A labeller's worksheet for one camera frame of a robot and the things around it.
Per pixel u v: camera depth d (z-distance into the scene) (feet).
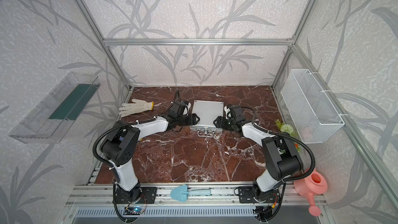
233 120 2.37
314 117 2.00
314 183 2.19
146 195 2.45
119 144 1.62
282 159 1.48
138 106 3.55
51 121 2.11
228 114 2.73
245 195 2.41
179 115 2.56
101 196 2.49
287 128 2.60
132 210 2.33
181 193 2.38
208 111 3.27
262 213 2.39
